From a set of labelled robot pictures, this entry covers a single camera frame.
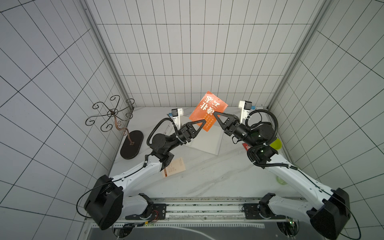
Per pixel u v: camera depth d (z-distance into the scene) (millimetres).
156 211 721
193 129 605
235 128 529
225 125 563
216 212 744
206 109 586
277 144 955
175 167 894
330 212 370
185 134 557
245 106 534
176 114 581
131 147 949
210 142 992
